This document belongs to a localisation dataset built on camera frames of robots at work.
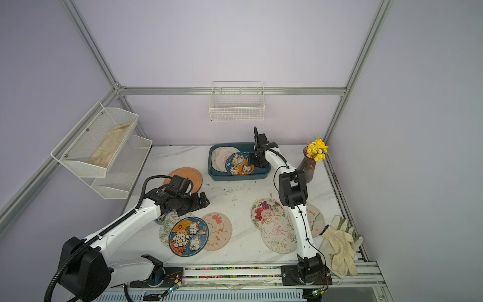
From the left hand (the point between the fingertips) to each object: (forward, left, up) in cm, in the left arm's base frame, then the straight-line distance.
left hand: (200, 207), depth 83 cm
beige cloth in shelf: (+14, +38, +20) cm, 45 cm away
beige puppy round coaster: (-2, -54, -9) cm, 55 cm away
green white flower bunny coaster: (-4, +17, -10) cm, 20 cm away
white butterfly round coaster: (+35, -1, -7) cm, 35 cm away
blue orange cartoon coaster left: (-10, +6, -10) cm, 15 cm away
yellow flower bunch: (+22, -53, +15) cm, 59 cm away
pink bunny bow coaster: (-7, -8, -10) cm, 15 cm away
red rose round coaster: (+1, -31, -10) cm, 32 cm away
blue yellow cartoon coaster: (+33, -16, -9) cm, 37 cm away
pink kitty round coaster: (+37, -4, -6) cm, 38 cm away
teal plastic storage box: (+24, -3, -9) cm, 26 cm away
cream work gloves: (-19, -61, -8) cm, 64 cm away
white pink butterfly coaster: (-9, -36, -10) cm, 39 cm away
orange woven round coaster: (+27, +15, -10) cm, 32 cm away
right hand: (+30, -21, -6) cm, 37 cm away
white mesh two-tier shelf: (+14, +42, +2) cm, 44 cm away
